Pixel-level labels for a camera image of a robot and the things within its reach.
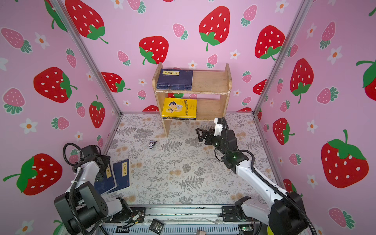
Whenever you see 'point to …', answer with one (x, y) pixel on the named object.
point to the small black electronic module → (156, 226)
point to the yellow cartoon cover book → (179, 107)
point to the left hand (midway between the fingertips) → (103, 165)
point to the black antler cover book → (180, 118)
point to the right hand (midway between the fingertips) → (202, 129)
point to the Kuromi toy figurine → (152, 144)
